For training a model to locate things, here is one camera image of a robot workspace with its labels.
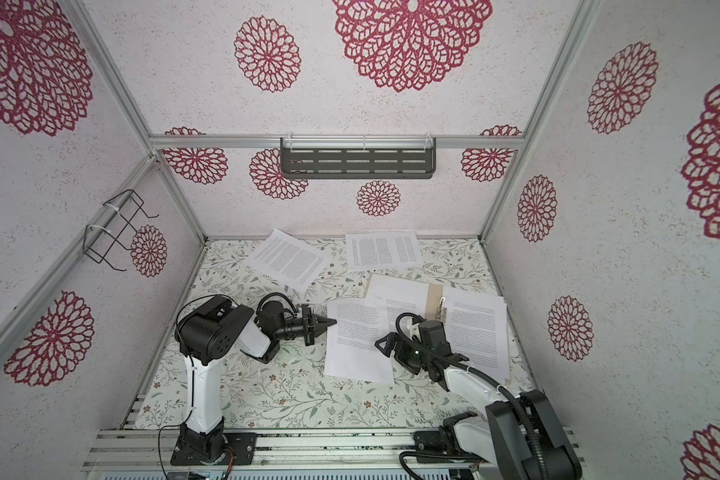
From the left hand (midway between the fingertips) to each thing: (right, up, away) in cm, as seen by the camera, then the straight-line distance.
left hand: (335, 324), depth 90 cm
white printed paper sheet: (+22, +7, +13) cm, 27 cm away
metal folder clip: (+34, +2, +7) cm, 35 cm away
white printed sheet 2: (+13, +24, +28) cm, 39 cm away
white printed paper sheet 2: (+45, -2, +6) cm, 46 cm away
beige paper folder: (+33, +7, +13) cm, 36 cm away
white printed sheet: (+4, -5, -2) cm, 7 cm away
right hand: (+15, -6, -3) cm, 16 cm away
